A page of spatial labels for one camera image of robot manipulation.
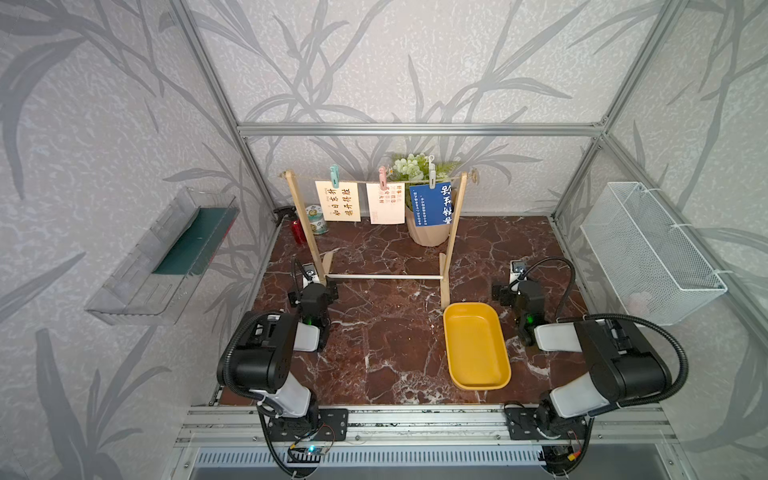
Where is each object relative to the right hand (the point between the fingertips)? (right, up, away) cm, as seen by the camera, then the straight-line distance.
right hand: (513, 275), depth 94 cm
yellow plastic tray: (-13, -22, -7) cm, 26 cm away
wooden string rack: (-21, -2, +5) cm, 22 cm away
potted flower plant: (-23, +13, +12) cm, 29 cm away
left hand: (-64, -1, -1) cm, 64 cm away
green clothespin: (-60, +36, +13) cm, 72 cm away
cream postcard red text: (-39, +20, -19) cm, 48 cm away
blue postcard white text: (-28, +20, -19) cm, 39 cm away
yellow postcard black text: (-51, +20, -19) cm, 58 cm away
